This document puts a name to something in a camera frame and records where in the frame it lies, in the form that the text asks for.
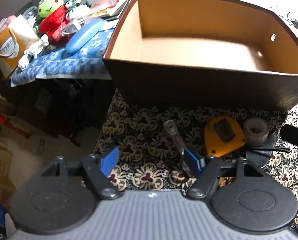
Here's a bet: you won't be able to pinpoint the blue patterned cloth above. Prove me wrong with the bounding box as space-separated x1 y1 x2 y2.
10 27 114 87

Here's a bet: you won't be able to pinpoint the brown cardboard box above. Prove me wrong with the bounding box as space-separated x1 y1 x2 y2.
103 0 298 110

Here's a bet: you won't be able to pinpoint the stack of books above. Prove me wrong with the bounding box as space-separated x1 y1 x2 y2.
89 0 133 21

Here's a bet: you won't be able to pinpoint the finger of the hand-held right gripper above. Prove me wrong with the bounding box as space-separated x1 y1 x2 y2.
280 124 298 150

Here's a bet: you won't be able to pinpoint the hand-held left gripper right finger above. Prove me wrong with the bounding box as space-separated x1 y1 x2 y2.
184 147 271 201

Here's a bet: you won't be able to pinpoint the floral patterned tablecloth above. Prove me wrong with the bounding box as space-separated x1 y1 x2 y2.
93 87 298 230

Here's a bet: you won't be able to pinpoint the blue glasses case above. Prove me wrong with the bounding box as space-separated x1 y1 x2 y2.
65 18 104 54

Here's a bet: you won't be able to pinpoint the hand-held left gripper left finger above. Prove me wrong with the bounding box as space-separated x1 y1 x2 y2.
40 146 123 200

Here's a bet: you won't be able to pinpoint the clear tape roll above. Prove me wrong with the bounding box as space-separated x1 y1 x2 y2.
243 117 269 146

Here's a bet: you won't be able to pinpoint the clear plastic pen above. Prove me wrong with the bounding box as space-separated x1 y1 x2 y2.
164 120 193 179

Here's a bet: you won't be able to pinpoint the yellow tape measure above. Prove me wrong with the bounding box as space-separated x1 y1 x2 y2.
204 116 247 158

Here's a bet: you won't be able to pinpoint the cardboard boxes on floor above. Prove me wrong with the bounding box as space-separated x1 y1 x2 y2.
0 142 16 205

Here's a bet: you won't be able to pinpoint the green frog plush toy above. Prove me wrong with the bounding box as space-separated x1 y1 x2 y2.
37 0 67 35

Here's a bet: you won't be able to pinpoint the white panda plush toy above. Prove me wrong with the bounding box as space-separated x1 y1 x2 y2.
64 0 90 22

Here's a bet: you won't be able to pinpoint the black cable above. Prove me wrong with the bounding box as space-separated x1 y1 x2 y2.
267 5 298 33

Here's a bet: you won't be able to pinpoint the brown pine cone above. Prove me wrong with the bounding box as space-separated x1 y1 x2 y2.
217 176 238 188

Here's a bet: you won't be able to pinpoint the tan paper bag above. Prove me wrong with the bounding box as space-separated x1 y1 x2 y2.
0 14 40 72

